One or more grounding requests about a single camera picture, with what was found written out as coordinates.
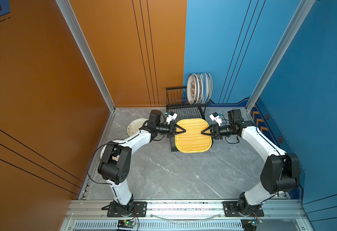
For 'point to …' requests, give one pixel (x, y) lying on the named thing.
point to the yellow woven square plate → (192, 140)
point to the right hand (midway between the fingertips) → (204, 133)
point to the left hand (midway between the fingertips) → (185, 130)
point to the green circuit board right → (249, 224)
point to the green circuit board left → (126, 224)
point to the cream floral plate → (134, 125)
